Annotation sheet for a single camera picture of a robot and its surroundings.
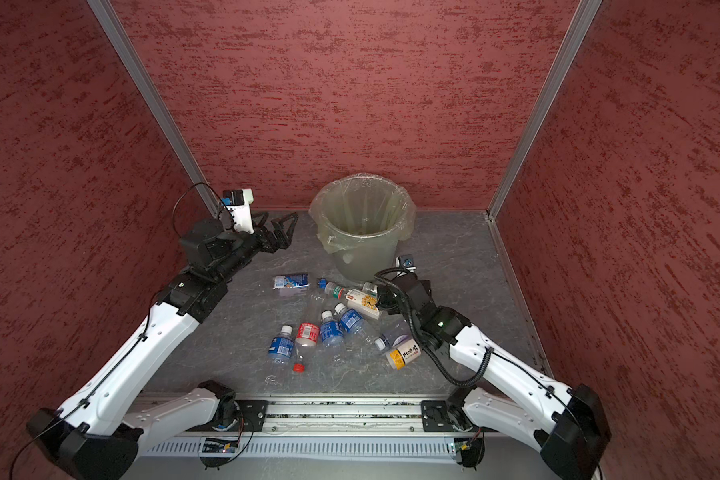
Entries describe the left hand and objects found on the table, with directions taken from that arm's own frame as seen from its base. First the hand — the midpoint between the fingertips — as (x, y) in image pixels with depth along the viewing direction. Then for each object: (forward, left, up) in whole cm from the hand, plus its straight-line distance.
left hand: (283, 219), depth 68 cm
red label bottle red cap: (-14, -3, -31) cm, 34 cm away
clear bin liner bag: (+24, -16, -19) cm, 35 cm away
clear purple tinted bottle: (-16, -27, -33) cm, 46 cm away
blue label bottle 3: (-12, -16, -31) cm, 37 cm away
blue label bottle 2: (-16, -10, -33) cm, 38 cm away
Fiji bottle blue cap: (+1, +5, -30) cm, 30 cm away
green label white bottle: (0, -10, -32) cm, 34 cm away
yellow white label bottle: (-21, -29, -32) cm, 48 cm away
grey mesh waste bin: (+6, -20, -26) cm, 33 cm away
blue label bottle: (-19, +3, -31) cm, 36 cm away
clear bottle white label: (+2, -21, -35) cm, 41 cm away
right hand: (-7, -27, -20) cm, 35 cm away
